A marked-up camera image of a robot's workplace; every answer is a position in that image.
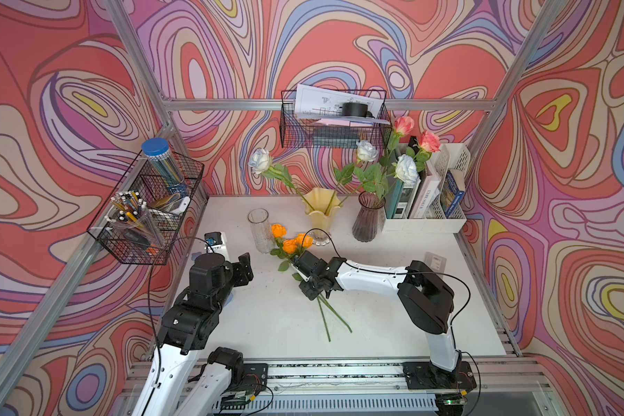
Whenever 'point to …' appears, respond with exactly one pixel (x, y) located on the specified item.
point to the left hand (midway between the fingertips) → (240, 255)
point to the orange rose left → (289, 256)
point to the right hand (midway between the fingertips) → (312, 290)
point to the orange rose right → (303, 241)
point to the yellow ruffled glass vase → (321, 204)
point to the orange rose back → (278, 230)
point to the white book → (430, 188)
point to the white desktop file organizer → (436, 204)
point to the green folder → (395, 186)
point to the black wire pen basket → (172, 209)
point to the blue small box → (450, 196)
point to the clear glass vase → (262, 230)
